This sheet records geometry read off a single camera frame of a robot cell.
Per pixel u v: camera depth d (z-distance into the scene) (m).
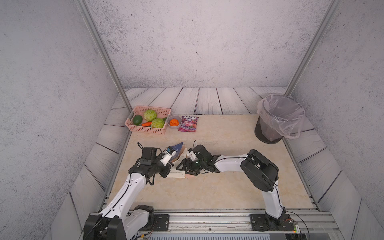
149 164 0.64
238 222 0.74
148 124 1.13
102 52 0.85
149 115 1.12
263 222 0.72
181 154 0.89
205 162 0.74
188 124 1.14
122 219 0.42
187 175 0.88
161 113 1.19
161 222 0.73
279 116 1.01
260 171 0.51
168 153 0.73
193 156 0.84
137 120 1.14
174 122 1.08
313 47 0.83
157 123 1.07
